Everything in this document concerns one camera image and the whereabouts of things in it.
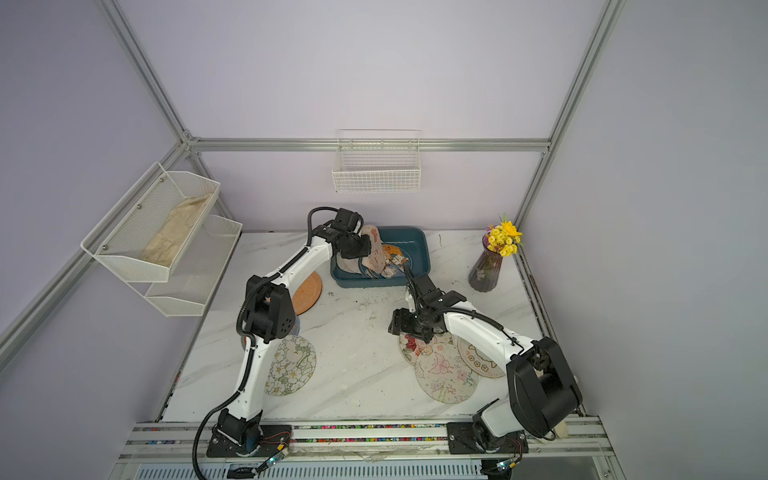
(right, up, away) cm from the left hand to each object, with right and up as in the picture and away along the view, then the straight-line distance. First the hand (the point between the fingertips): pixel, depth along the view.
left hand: (369, 251), depth 101 cm
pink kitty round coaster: (-8, -5, +7) cm, 12 cm away
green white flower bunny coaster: (-21, -34, -14) cm, 42 cm away
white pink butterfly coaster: (+23, -36, -16) cm, 46 cm away
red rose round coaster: (+15, -30, -12) cm, 36 cm away
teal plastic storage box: (+16, +5, +13) cm, 22 cm away
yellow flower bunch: (+40, +3, -16) cm, 43 cm away
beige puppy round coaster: (+33, -33, -14) cm, 49 cm away
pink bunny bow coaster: (+2, -3, +3) cm, 5 cm away
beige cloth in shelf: (-51, +1, -24) cm, 57 cm away
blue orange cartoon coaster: (+9, -2, +10) cm, 14 cm away
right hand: (+8, -24, -17) cm, 30 cm away
